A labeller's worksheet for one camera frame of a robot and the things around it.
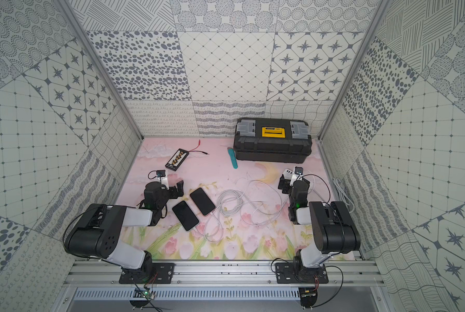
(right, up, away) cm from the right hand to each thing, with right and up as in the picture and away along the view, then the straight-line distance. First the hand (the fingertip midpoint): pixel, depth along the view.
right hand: (292, 177), depth 94 cm
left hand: (-61, 0, -1) cm, 61 cm away
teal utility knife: (-30, +11, +17) cm, 36 cm away
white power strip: (-1, +1, +6) cm, 7 cm away
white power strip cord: (+27, -8, +3) cm, 29 cm away
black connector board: (-62, +9, +14) cm, 64 cm away
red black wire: (-55, +14, +21) cm, 60 cm away
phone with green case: (-51, -17, -6) cm, 55 cm away
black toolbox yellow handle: (-10, +19, +1) cm, 22 cm away
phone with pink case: (-45, -11, -1) cm, 46 cm away
